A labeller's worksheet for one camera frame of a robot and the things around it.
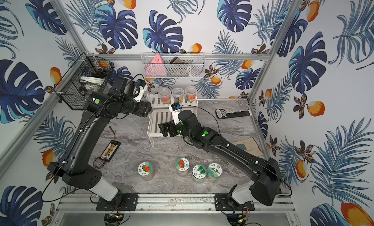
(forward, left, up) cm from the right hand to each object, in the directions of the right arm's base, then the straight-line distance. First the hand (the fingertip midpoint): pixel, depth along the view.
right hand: (167, 121), depth 72 cm
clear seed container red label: (+16, -12, +5) cm, 20 cm away
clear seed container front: (+14, +2, +5) cm, 15 cm away
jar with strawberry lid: (-14, -7, -21) cm, 27 cm away
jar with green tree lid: (-19, -16, -21) cm, 32 cm away
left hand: (+4, +11, +9) cm, 15 cm away
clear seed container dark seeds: (+16, -4, +4) cm, 17 cm away
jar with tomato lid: (-17, +12, -21) cm, 30 cm away
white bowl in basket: (+21, +43, +9) cm, 49 cm away
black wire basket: (+33, +52, +5) cm, 62 cm away
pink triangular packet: (+34, +10, +8) cm, 37 cm away
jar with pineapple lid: (-18, -24, -21) cm, 37 cm away
